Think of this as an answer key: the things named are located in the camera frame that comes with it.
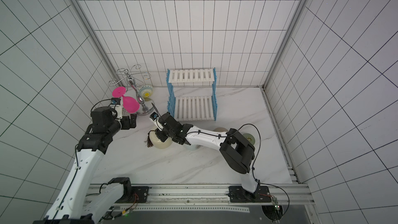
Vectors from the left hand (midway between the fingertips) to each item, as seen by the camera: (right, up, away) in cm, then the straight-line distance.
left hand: (126, 118), depth 77 cm
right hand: (+12, -8, +4) cm, 15 cm away
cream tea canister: (+13, -15, +8) cm, 21 cm away
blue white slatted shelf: (+32, +13, +40) cm, 53 cm away
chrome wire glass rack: (0, +22, +11) cm, 25 cm away
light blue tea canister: (+32, -18, +9) cm, 38 cm away
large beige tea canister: (+49, -8, +11) cm, 51 cm away
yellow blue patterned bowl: (-4, +16, +39) cm, 42 cm away
